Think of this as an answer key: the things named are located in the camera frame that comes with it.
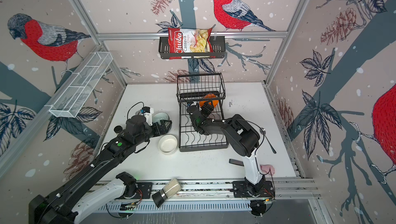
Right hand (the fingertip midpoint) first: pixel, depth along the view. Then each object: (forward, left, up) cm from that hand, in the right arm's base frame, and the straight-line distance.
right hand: (207, 106), depth 95 cm
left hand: (-19, +20, +11) cm, 30 cm away
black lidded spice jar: (-18, +50, +1) cm, 54 cm away
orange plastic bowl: (+2, -4, +2) cm, 5 cm away
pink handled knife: (-34, -31, -5) cm, 46 cm away
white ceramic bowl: (-22, +22, -7) cm, 32 cm away
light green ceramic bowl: (-9, +28, +2) cm, 30 cm away
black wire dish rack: (+6, +10, +10) cm, 15 cm away
